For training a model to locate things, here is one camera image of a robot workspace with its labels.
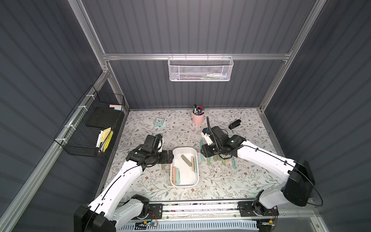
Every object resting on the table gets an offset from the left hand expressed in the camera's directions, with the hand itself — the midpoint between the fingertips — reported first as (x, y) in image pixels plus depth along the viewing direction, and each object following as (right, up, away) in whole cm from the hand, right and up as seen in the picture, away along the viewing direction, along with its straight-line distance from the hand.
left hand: (165, 156), depth 78 cm
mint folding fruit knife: (+6, -13, +6) cm, 16 cm away
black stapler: (+47, +17, +29) cm, 58 cm away
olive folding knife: (+11, -6, +13) cm, 18 cm away
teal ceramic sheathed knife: (+42, -7, +13) cm, 44 cm away
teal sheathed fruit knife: (+17, -6, +6) cm, 19 cm away
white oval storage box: (+10, -11, +9) cm, 17 cm away
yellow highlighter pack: (-27, +9, -10) cm, 30 cm away
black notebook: (-32, +21, -4) cm, 38 cm away
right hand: (+22, +3, +2) cm, 22 cm away
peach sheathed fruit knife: (+15, -6, +11) cm, 19 cm away
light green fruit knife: (+35, -6, +13) cm, 38 cm away
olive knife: (-3, -9, +11) cm, 14 cm away
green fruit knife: (+26, -5, +13) cm, 29 cm away
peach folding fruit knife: (+4, -12, +6) cm, 14 cm away
